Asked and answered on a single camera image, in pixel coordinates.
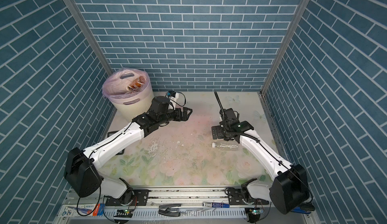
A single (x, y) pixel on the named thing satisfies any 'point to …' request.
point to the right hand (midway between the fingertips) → (219, 129)
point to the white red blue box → (89, 210)
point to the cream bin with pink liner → (129, 91)
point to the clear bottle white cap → (226, 145)
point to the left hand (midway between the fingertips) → (186, 110)
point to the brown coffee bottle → (137, 83)
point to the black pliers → (163, 210)
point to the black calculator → (110, 133)
